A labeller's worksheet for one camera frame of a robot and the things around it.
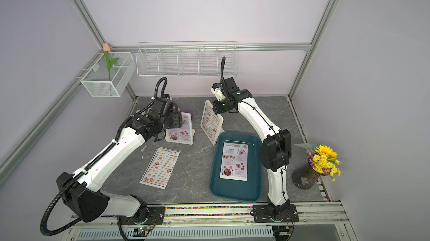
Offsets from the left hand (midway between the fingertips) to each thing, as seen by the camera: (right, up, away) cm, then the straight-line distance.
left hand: (175, 118), depth 78 cm
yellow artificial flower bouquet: (+61, -16, -14) cm, 64 cm away
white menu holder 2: (+22, -6, +12) cm, 26 cm away
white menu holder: (+5, -11, +18) cm, 21 cm away
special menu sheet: (+29, -24, +12) cm, 39 cm away
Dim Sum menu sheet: (+16, -3, +14) cm, 22 cm away
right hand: (+18, +5, +10) cm, 21 cm away
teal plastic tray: (+25, -36, +5) cm, 44 cm away
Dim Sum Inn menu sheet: (-11, -28, +9) cm, 31 cm away
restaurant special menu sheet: (+1, -8, +14) cm, 16 cm away
